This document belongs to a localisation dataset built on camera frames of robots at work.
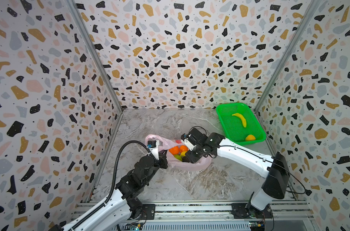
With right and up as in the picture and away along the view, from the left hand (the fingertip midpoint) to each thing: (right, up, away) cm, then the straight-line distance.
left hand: (169, 149), depth 73 cm
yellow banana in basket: (+54, +17, +40) cm, 69 cm away
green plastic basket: (+51, +12, +40) cm, 66 cm away
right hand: (+11, -5, +6) cm, 13 cm away
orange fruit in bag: (+2, -4, +19) cm, 20 cm away
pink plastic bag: (-1, +3, -5) cm, 7 cm away
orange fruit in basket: (+53, +3, +26) cm, 60 cm away
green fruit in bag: (+4, -8, +17) cm, 19 cm away
